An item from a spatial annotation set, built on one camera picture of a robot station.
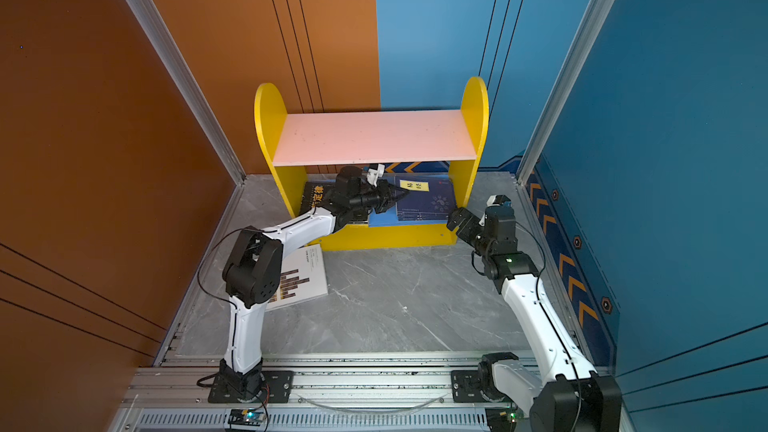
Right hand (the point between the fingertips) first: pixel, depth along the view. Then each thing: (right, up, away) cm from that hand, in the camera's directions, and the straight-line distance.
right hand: (457, 219), depth 80 cm
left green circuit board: (-53, -47, -9) cm, 71 cm away
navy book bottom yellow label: (-6, +6, +9) cm, 12 cm away
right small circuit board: (+9, -47, -10) cm, 49 cm away
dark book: (-39, +7, +11) cm, 42 cm away
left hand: (-12, +8, +5) cm, 15 cm away
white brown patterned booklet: (-45, -18, +8) cm, 49 cm away
